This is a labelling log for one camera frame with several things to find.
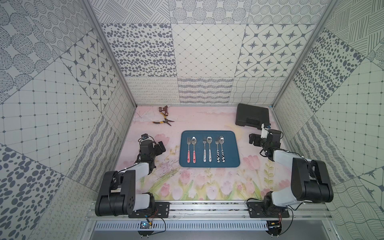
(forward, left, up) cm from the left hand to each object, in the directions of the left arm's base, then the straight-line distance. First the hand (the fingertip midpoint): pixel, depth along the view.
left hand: (154, 142), depth 92 cm
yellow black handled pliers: (+23, -3, -5) cm, 23 cm away
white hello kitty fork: (-8, -32, -5) cm, 33 cm away
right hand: (+6, -66, -1) cm, 66 cm away
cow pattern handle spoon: (+5, -43, -5) cm, 44 cm away
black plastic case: (+24, -66, 0) cm, 71 cm away
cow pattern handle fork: (-7, -40, -5) cm, 41 cm away
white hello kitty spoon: (+5, -35, -4) cm, 36 cm away
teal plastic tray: (0, -35, -5) cm, 35 cm away
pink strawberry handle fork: (-7, -22, -5) cm, 23 cm away
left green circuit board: (-41, -3, -8) cm, 42 cm away
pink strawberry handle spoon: (+5, -25, -4) cm, 26 cm away
